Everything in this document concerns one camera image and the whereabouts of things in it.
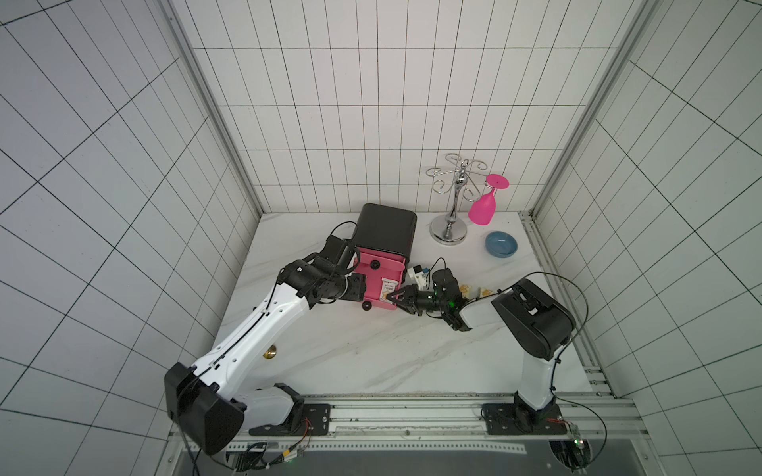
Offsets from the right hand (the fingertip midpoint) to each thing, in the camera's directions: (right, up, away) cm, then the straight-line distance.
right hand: (381, 302), depth 87 cm
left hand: (-8, +5, -10) cm, 14 cm away
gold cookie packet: (+2, +4, +3) cm, 6 cm away
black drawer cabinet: (+2, +22, +9) cm, 24 cm away
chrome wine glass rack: (+28, +23, +27) cm, 45 cm away
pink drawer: (-1, +11, -1) cm, 11 cm away
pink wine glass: (+35, +29, +12) cm, 47 cm away
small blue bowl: (+45, +17, +22) cm, 53 cm away
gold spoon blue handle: (-33, -14, -1) cm, 36 cm away
